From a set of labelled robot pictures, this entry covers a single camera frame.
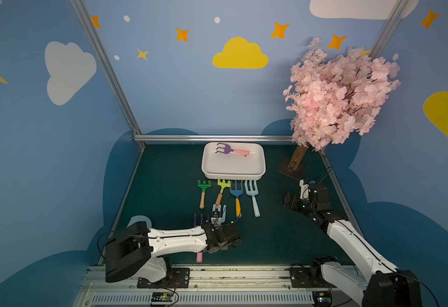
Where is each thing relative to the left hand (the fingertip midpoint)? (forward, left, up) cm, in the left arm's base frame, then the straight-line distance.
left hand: (222, 237), depth 83 cm
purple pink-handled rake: (+53, -1, +1) cm, 53 cm away
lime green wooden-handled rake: (+28, +1, -1) cm, 28 cm away
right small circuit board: (-21, -40, -4) cm, 45 cm away
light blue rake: (+10, 0, -1) cm, 10 cm away
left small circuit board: (-22, +22, -3) cm, 31 cm away
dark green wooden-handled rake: (+27, +11, -1) cm, 29 cm away
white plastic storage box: (+42, -6, -2) cm, 43 cm away
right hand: (+17, -32, +8) cm, 37 cm away
